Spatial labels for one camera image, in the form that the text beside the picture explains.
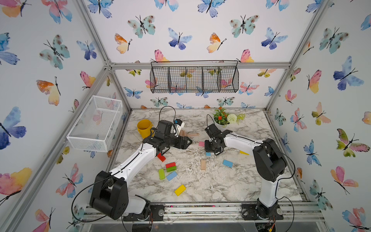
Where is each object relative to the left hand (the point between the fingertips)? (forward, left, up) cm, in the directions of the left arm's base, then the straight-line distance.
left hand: (188, 139), depth 82 cm
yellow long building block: (-22, +5, -17) cm, 28 cm away
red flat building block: (-7, +11, -18) cm, 22 cm away
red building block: (-3, +17, -17) cm, 24 cm away
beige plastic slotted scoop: (+16, +4, -16) cm, 23 cm away
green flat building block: (-11, +10, -16) cm, 22 cm away
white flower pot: (+12, -23, -4) cm, 27 cm away
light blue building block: (-2, -12, -13) cm, 18 cm away
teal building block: (-7, -25, -18) cm, 31 cm away
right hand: (+2, -12, -14) cm, 18 cm away
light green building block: (-13, +16, -17) cm, 27 cm away
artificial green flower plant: (+17, -23, -3) cm, 29 cm away
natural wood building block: (-8, -9, -17) cm, 21 cm away
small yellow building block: (-17, -23, +16) cm, 33 cm away
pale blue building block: (-14, +10, -18) cm, 25 cm away
